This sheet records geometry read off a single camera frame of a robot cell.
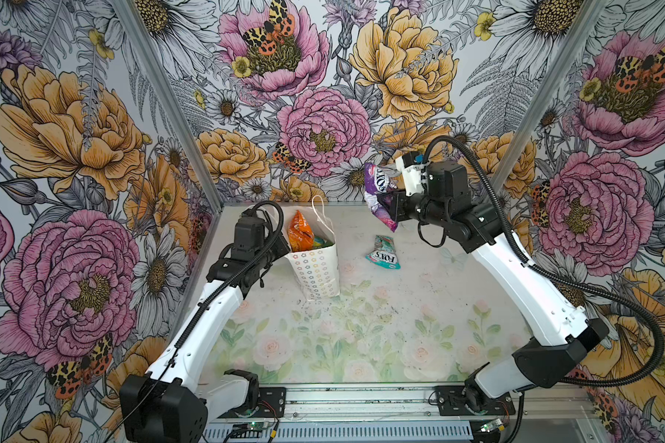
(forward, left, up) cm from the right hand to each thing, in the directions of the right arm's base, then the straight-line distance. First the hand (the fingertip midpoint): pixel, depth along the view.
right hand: (383, 206), depth 69 cm
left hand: (0, +26, -15) cm, 30 cm away
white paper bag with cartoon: (-6, +17, -19) cm, 26 cm away
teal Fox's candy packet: (+9, -5, -32) cm, 34 cm away
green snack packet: (+7, +17, -23) cm, 30 cm away
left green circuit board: (-40, +34, -38) cm, 64 cm away
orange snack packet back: (+4, +23, -16) cm, 28 cm away
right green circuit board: (-41, -26, -39) cm, 62 cm away
